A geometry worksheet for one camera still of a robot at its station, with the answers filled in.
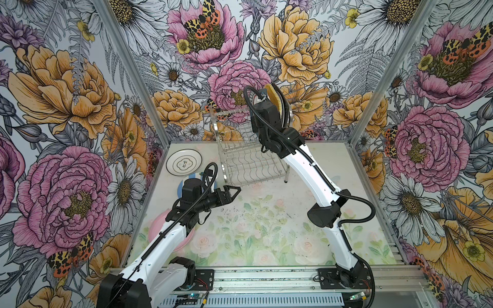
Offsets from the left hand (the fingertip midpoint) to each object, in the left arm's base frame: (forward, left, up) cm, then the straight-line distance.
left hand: (234, 196), depth 79 cm
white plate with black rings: (+32, +31, -16) cm, 48 cm away
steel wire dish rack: (+29, -2, -11) cm, 31 cm away
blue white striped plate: (-1, +11, +16) cm, 19 cm away
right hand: (+22, -12, +24) cm, 34 cm away
